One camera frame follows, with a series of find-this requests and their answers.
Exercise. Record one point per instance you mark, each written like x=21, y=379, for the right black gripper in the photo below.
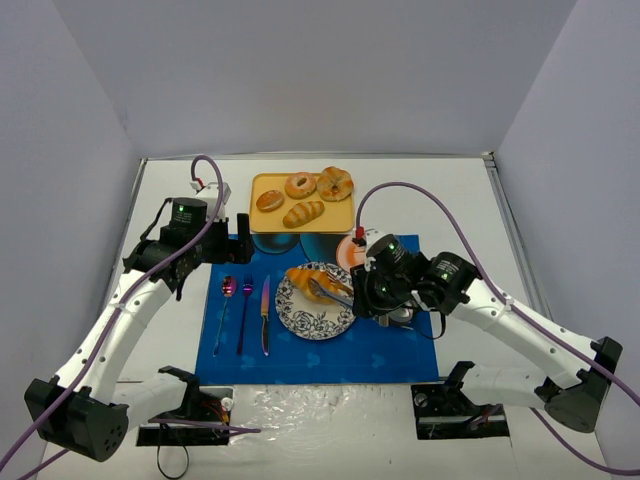
x=361, y=292

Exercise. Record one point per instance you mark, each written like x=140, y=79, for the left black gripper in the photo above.
x=241, y=240

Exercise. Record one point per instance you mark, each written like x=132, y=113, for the large striped croissant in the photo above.
x=299, y=279

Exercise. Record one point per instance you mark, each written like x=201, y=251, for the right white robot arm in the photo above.
x=453, y=287

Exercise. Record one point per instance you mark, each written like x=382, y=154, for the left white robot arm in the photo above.
x=79, y=408

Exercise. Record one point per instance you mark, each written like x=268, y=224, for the twisted brown bread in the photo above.
x=334, y=184

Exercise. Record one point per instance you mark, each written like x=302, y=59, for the iridescent fork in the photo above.
x=247, y=289

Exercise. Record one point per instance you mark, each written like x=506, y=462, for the metal cup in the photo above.
x=400, y=316

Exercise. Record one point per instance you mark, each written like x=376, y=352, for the iridescent spoon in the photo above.
x=228, y=288

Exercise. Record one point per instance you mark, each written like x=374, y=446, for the glazed round bun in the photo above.
x=270, y=200

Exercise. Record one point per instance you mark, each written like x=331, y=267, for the yellow tray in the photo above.
x=338, y=217

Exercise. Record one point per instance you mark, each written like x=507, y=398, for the small striped croissant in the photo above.
x=302, y=213

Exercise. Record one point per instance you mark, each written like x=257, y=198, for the iridescent knife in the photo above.
x=264, y=311

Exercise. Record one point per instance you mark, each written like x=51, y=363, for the blue floral plate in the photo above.
x=309, y=320

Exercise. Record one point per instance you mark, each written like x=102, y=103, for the blue printed placemat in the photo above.
x=365, y=353

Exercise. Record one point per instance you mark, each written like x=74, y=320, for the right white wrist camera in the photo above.
x=363, y=244

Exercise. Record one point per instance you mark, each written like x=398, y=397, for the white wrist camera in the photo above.
x=363, y=244
x=211, y=192

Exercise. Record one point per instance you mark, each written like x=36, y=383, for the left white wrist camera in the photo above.
x=211, y=192

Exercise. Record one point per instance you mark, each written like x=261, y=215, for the ring bagel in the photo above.
x=300, y=185

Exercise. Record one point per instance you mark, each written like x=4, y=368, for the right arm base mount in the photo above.
x=442, y=413

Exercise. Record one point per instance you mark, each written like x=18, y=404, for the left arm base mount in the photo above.
x=214, y=407

